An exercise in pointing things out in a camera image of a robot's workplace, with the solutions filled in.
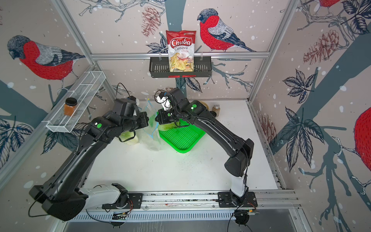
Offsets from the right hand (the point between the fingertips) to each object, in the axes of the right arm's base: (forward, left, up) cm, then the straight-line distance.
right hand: (155, 119), depth 69 cm
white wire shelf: (+21, +48, 0) cm, 53 cm away
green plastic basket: (+9, -12, -31) cm, 34 cm away
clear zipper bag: (-9, +1, -1) cm, 9 cm away
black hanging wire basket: (+42, +5, +2) cm, 42 cm away
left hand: (+1, +1, +2) cm, 3 cm away
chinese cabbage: (+12, -1, -24) cm, 27 cm away
